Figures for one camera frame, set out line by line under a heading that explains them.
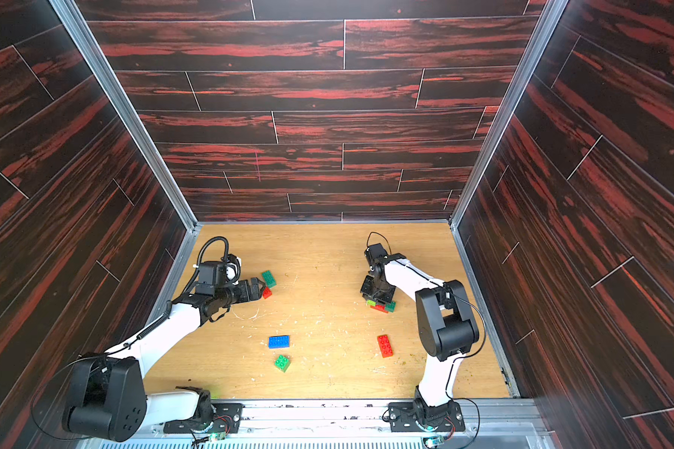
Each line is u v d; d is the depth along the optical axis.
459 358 0.52
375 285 0.80
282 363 0.80
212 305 0.65
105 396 0.44
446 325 0.49
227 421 0.72
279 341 0.86
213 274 0.68
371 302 0.91
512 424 0.74
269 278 1.02
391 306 0.91
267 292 0.96
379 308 0.93
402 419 0.73
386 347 0.84
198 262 0.68
